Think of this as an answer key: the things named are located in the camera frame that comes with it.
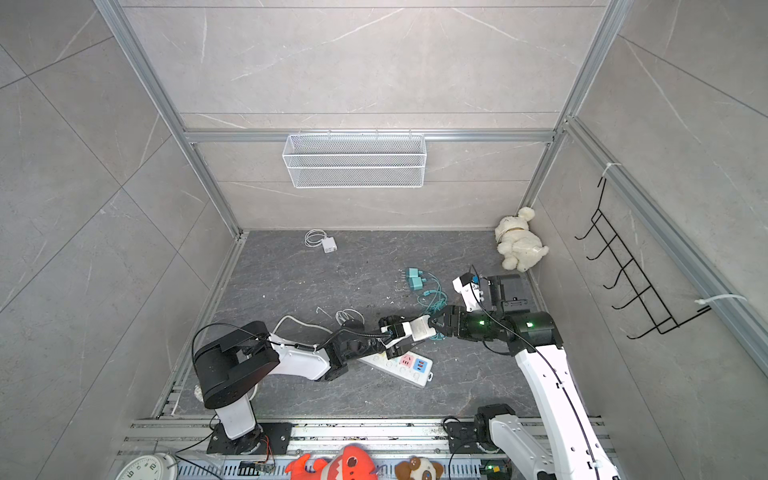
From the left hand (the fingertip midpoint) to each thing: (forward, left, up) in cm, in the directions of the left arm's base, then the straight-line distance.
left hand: (419, 322), depth 76 cm
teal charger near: (+22, -2, -14) cm, 26 cm away
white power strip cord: (+7, +35, -13) cm, 38 cm away
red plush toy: (-29, +18, -8) cm, 35 cm away
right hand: (-3, -4, +6) cm, 8 cm away
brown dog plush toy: (-30, +2, -13) cm, 33 cm away
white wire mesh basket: (+55, +17, +13) cm, 59 cm away
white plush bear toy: (+30, -39, -6) cm, 49 cm away
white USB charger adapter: (-2, 0, +1) cm, 3 cm away
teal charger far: (+26, -2, -14) cm, 30 cm away
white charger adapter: (+42, +30, -16) cm, 54 cm away
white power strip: (-7, +1, -14) cm, 16 cm away
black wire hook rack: (-9, -48, +16) cm, 51 cm away
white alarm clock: (-27, +63, -13) cm, 69 cm away
